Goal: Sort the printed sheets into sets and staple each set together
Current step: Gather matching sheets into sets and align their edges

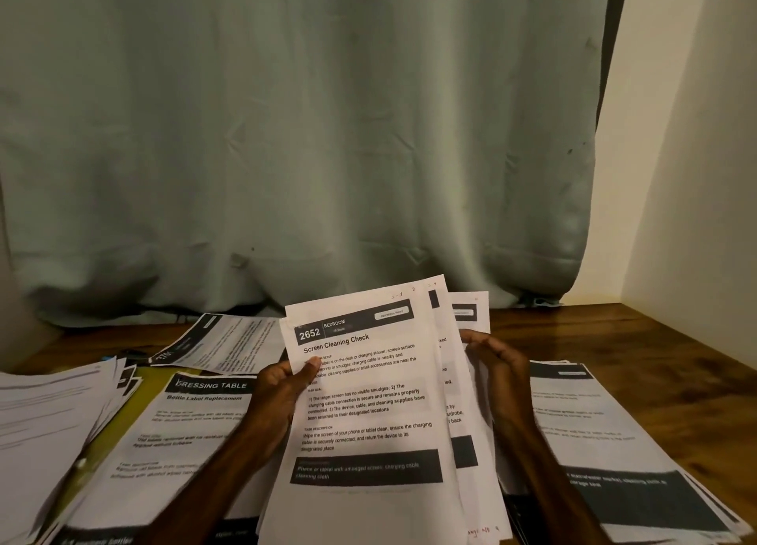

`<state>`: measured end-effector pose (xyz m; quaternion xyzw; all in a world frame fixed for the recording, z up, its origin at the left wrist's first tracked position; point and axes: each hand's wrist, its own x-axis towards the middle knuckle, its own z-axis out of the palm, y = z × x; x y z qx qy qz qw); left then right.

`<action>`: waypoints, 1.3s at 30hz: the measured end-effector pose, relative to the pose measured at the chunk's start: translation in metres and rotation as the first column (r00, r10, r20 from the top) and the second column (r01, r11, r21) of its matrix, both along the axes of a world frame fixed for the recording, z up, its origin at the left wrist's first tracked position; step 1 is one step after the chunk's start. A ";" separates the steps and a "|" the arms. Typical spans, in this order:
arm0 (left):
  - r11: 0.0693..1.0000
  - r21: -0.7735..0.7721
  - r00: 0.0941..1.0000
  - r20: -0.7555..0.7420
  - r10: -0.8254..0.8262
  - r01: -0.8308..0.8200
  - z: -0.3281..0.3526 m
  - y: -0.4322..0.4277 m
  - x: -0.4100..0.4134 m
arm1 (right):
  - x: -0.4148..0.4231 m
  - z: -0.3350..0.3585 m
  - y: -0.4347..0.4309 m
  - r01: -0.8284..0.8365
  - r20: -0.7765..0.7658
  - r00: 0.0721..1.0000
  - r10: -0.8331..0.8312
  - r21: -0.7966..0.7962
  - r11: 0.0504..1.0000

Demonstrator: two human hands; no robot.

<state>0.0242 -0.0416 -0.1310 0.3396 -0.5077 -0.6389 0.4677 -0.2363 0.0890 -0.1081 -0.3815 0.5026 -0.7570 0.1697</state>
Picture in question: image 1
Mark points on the person's right hand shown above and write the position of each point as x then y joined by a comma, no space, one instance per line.
506,379

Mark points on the yellow patterned folder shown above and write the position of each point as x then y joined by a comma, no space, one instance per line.
101,432

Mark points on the wash baby bottle paper stack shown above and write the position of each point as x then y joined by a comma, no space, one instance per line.
118,385

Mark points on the single sheet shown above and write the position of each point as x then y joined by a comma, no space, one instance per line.
225,341

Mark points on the person's right forearm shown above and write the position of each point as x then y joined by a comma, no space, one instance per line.
556,491

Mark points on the Wipe Wall Tiles paper stack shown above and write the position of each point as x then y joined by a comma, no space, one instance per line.
615,444

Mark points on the person's left forearm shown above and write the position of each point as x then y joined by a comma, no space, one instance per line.
207,491

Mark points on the person's left hand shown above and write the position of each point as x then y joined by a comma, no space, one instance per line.
278,397

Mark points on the pale green curtain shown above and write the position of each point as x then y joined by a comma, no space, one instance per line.
296,125

